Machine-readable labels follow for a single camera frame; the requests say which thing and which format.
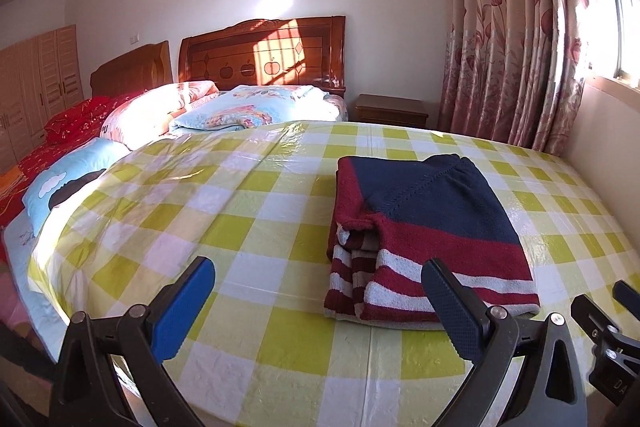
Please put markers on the pink floral pillow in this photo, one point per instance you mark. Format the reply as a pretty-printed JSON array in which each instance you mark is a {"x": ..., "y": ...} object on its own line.
[{"x": 145, "y": 114}]

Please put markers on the window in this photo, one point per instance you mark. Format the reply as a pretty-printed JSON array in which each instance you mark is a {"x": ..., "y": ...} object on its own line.
[{"x": 622, "y": 32}]

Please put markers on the striped knit sweater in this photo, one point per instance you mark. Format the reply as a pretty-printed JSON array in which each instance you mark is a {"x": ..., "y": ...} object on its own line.
[{"x": 425, "y": 207}]

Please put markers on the pink bedsheet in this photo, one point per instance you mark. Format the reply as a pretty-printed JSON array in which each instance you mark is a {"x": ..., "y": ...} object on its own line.
[{"x": 12, "y": 314}]

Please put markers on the pink floral curtain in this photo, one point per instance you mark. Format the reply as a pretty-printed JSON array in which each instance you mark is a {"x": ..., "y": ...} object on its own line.
[{"x": 500, "y": 32}]

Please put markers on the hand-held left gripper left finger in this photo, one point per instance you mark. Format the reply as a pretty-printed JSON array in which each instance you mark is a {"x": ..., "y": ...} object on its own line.
[{"x": 182, "y": 307}]

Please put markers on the pale blue bedsheet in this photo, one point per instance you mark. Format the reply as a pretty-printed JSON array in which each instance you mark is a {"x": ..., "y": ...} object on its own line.
[{"x": 20, "y": 257}]

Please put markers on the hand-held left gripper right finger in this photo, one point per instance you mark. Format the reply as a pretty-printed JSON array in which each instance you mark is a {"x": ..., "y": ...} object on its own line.
[{"x": 457, "y": 312}]

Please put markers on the light blue cloud pillow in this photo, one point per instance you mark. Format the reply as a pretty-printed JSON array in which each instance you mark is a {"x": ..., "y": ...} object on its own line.
[{"x": 65, "y": 182}]

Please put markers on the yellow checked tablecloth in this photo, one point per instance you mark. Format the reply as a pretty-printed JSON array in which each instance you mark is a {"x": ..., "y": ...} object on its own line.
[{"x": 225, "y": 232}]

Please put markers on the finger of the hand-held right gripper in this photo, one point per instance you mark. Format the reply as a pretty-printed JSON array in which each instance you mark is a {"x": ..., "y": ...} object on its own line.
[
  {"x": 590, "y": 314},
  {"x": 627, "y": 294}
]

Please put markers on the carved wooden headboard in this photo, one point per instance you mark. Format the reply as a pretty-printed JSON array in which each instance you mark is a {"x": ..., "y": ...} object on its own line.
[{"x": 225, "y": 52}]

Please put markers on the red printed quilt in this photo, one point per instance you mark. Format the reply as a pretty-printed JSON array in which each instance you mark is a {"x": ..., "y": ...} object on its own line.
[{"x": 60, "y": 132}]

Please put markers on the wooden nightstand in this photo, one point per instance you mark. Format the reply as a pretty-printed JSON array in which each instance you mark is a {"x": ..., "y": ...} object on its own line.
[{"x": 390, "y": 109}]

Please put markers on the plain wooden headboard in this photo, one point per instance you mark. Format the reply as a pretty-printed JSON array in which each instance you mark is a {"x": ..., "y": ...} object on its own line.
[{"x": 130, "y": 72}]

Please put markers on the light wooden wardrobe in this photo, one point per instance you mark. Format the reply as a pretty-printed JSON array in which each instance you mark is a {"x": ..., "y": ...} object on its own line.
[{"x": 35, "y": 82}]

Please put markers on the blue printed folded quilt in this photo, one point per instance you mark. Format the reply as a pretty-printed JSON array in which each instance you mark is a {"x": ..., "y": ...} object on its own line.
[{"x": 250, "y": 109}]

